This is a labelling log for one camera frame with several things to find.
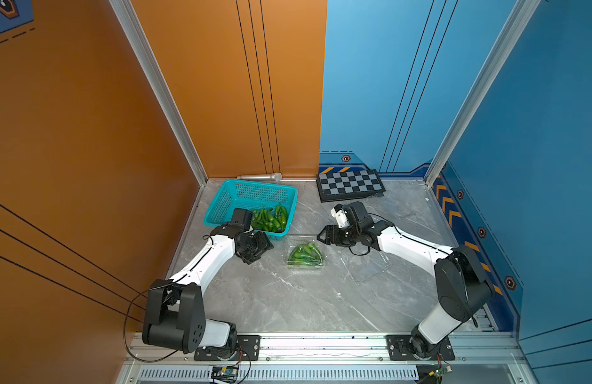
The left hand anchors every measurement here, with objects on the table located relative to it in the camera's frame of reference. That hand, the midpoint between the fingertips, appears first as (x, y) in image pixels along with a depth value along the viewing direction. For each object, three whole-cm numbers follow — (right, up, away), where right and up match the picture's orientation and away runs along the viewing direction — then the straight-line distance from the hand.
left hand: (270, 246), depth 88 cm
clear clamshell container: (+14, -3, +1) cm, 14 cm away
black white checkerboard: (+27, +24, +25) cm, 44 cm away
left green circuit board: (-12, -36, -16) cm, 41 cm away
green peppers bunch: (0, +8, +12) cm, 14 cm away
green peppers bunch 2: (+14, -3, 0) cm, 14 cm away
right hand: (+20, +3, 0) cm, 20 cm away
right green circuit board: (+53, -33, -18) cm, 65 cm away
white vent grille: (+12, -34, -18) cm, 40 cm away
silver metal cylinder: (-2, +29, +32) cm, 43 cm away
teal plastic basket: (-20, +20, +22) cm, 36 cm away
